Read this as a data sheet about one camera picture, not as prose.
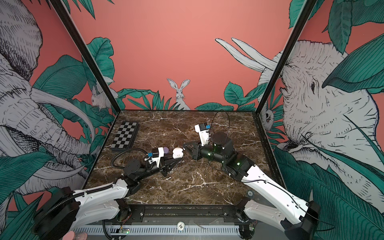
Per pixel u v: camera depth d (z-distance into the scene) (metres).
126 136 1.01
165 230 0.70
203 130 0.57
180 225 0.71
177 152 0.66
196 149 0.56
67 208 0.41
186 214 0.75
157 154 0.59
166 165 0.63
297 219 0.39
